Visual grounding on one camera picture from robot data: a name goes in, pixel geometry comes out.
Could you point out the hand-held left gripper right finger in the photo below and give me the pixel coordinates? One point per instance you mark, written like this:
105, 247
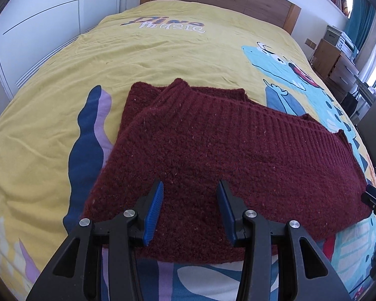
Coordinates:
227, 216

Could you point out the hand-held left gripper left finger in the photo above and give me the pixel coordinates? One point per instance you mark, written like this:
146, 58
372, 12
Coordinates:
153, 213

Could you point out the dark red knitted sweater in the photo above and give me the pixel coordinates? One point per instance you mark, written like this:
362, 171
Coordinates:
222, 150

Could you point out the black bag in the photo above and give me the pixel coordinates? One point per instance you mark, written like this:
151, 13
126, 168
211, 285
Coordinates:
350, 104

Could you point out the wooden drawer cabinet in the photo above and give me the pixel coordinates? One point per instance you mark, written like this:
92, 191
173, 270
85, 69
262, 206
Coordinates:
327, 59

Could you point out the bed with yellow dinosaur cover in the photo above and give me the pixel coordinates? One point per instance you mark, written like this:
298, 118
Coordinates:
65, 84

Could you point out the grey white printer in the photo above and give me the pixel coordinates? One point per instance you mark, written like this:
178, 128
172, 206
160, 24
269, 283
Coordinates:
343, 42

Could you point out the teal curtain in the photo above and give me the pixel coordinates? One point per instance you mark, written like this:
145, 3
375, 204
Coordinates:
362, 34

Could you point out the white wardrobe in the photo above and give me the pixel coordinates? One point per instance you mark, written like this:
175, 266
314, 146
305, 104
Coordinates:
50, 12

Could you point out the wall socket plate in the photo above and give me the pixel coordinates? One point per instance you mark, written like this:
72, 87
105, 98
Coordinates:
310, 43

